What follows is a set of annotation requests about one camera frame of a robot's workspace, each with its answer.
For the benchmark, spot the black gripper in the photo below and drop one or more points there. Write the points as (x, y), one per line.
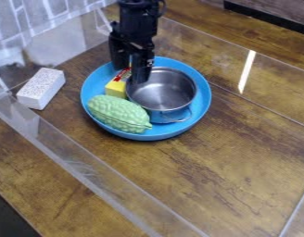
(133, 34)

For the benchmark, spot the blue round tray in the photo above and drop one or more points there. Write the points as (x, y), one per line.
(94, 86)

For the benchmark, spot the stainless steel pot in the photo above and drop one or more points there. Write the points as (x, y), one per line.
(165, 96)

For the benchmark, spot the yellow butter box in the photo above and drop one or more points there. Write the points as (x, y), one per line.
(117, 87)

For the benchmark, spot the green bumpy toy gourd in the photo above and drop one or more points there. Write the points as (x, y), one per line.
(119, 113)

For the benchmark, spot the white speckled block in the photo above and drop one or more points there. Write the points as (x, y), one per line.
(42, 88)

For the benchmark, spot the dark wooden furniture edge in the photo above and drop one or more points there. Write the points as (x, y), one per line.
(257, 14)

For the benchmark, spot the clear acrylic barrier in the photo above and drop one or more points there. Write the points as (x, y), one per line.
(225, 180)

